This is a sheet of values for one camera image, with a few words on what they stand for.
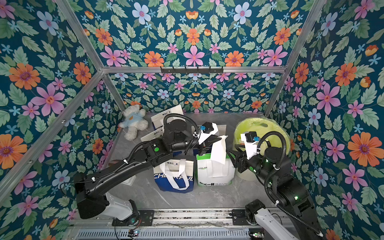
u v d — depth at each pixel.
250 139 0.47
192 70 0.92
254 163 0.49
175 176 0.64
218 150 0.60
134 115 1.08
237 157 0.50
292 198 0.38
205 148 0.51
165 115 0.86
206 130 0.48
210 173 0.74
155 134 0.78
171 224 0.73
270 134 0.41
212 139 0.56
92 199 0.40
